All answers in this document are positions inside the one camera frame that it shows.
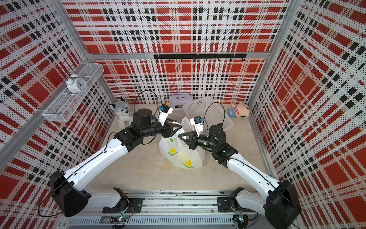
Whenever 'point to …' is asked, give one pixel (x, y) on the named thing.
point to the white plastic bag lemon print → (177, 151)
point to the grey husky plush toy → (122, 109)
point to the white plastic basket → (210, 112)
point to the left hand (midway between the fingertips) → (180, 124)
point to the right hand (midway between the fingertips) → (181, 137)
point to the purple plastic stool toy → (177, 101)
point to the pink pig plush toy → (242, 109)
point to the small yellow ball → (167, 103)
